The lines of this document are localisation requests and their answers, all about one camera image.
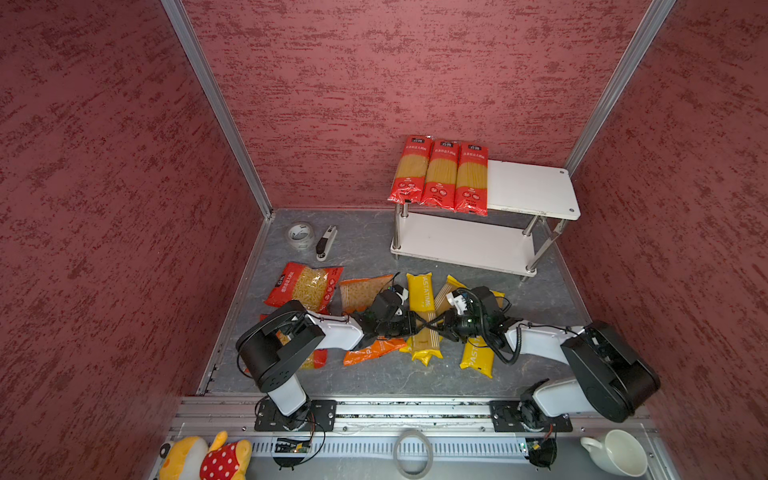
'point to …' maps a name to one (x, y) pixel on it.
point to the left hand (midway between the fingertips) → (422, 330)
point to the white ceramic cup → (619, 452)
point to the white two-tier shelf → (528, 208)
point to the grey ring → (412, 453)
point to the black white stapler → (324, 245)
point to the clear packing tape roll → (300, 235)
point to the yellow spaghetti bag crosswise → (427, 342)
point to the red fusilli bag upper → (313, 287)
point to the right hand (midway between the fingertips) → (426, 333)
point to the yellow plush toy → (189, 458)
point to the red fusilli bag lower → (317, 360)
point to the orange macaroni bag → (356, 296)
